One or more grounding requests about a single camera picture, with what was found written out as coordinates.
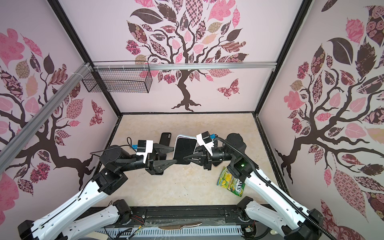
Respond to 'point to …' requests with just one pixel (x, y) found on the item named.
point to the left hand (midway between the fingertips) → (176, 157)
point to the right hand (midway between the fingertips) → (186, 156)
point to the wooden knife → (178, 227)
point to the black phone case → (165, 138)
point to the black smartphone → (161, 173)
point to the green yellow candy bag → (228, 181)
